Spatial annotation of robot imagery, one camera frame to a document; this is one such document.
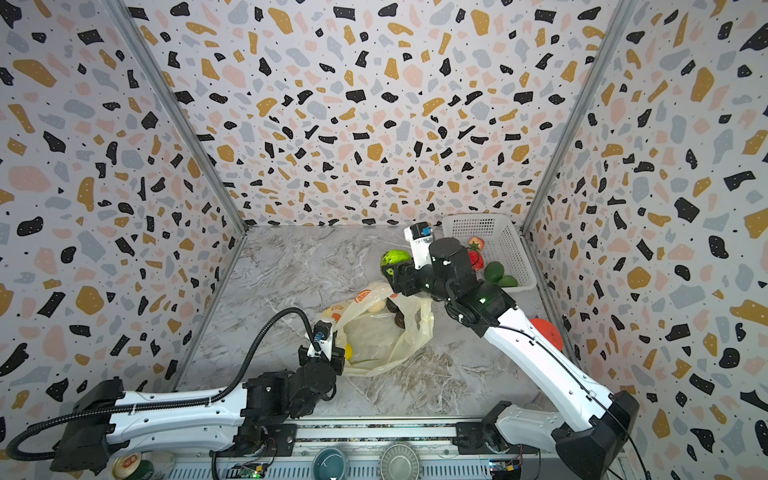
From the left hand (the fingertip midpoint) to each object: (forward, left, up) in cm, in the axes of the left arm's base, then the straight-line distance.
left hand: (339, 330), depth 74 cm
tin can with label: (-26, +41, -7) cm, 49 cm away
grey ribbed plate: (-26, -14, -17) cm, 34 cm away
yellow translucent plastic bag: (+10, -8, -19) cm, 23 cm away
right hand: (+9, -13, +16) cm, 23 cm away
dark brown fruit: (+10, -15, -14) cm, 23 cm away
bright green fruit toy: (+9, -14, +18) cm, 24 cm away
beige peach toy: (+16, -8, -17) cm, 25 cm away
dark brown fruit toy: (+14, -13, -13) cm, 23 cm away
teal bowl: (-26, +2, -17) cm, 31 cm away
